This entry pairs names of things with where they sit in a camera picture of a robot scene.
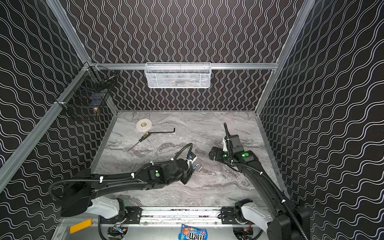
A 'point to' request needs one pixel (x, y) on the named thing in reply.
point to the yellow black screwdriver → (145, 136)
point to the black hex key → (155, 132)
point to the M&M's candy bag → (188, 233)
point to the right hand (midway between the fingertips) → (217, 155)
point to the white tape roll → (143, 124)
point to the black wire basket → (90, 90)
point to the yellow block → (81, 226)
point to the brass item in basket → (95, 111)
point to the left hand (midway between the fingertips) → (196, 171)
